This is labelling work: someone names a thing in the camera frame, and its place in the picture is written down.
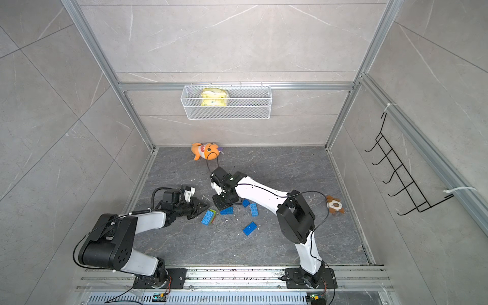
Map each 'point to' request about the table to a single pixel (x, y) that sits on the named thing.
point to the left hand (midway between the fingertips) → (211, 203)
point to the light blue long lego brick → (207, 218)
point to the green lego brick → (213, 216)
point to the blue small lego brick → (229, 211)
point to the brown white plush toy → (334, 204)
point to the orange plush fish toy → (210, 150)
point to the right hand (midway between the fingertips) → (221, 205)
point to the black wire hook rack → (412, 190)
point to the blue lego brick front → (250, 229)
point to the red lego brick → (215, 218)
